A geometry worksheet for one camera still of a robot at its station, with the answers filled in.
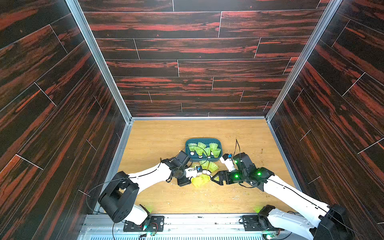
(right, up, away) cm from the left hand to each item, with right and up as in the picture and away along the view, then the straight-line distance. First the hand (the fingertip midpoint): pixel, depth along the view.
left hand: (189, 176), depth 87 cm
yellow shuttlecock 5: (+18, +13, +12) cm, 25 cm away
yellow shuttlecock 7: (+14, +4, -16) cm, 21 cm away
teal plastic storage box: (+12, +20, +11) cm, 26 cm away
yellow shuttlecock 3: (+12, +14, +9) cm, 21 cm away
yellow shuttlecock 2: (+7, +15, +11) cm, 20 cm away
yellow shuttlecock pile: (+7, -2, -1) cm, 7 cm away
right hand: (+17, +3, -7) cm, 18 cm away
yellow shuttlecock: (+8, +18, +11) cm, 23 cm away
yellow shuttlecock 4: (+16, +17, +11) cm, 26 cm away
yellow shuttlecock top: (+9, +6, +4) cm, 12 cm away
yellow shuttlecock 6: (+14, +4, +4) cm, 15 cm away
